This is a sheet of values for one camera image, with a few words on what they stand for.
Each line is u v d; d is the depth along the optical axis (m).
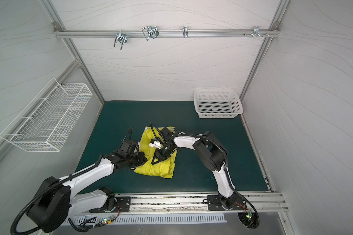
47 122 0.69
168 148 0.79
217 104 1.19
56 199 0.41
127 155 0.68
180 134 0.66
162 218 0.70
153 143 0.84
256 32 0.76
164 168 0.77
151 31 0.77
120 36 0.78
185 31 0.78
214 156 0.52
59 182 0.43
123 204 0.74
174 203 0.75
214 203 0.74
